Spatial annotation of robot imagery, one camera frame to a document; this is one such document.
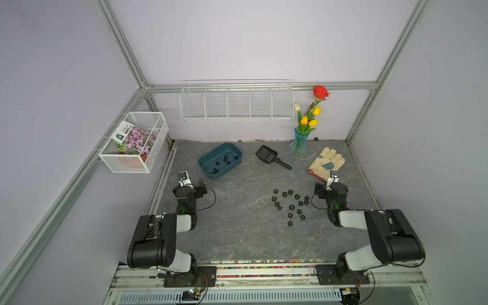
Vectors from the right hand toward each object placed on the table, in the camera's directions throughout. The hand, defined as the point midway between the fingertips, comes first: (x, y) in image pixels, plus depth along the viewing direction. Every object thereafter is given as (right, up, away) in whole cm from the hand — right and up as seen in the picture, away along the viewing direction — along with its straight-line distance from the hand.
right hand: (328, 180), depth 94 cm
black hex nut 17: (-51, +9, +15) cm, 54 cm away
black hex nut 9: (-24, -13, -1) cm, 28 cm away
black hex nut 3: (-18, -6, +3) cm, 19 cm away
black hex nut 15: (-53, +12, +18) cm, 58 cm away
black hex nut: (-26, -6, +4) cm, 27 cm away
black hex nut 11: (-15, -14, -3) cm, 21 cm away
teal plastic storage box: (-57, +10, +18) cm, 61 cm away
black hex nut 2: (-22, -7, +2) cm, 23 cm away
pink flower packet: (-86, +19, -21) cm, 90 cm away
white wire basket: (-89, +11, -25) cm, 93 cm away
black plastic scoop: (-27, +13, +20) cm, 36 cm away
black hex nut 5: (-15, -8, +2) cm, 17 cm away
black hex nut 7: (-14, -11, 0) cm, 18 cm away
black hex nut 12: (-20, -16, -5) cm, 26 cm away
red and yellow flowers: (-12, +27, -3) cm, 30 cm away
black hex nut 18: (-59, +5, +13) cm, 61 cm away
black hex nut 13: (-21, -19, -7) cm, 29 cm away
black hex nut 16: (-58, +8, +16) cm, 61 cm away
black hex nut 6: (-10, -9, +2) cm, 14 cm away
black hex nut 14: (-11, -11, 0) cm, 16 cm away
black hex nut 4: (-27, -9, +1) cm, 28 cm away
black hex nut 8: (-26, -12, -1) cm, 28 cm away
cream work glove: (+5, +9, +14) cm, 18 cm away
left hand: (-67, 0, -3) cm, 67 cm away
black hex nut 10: (-19, -13, -3) cm, 23 cm away
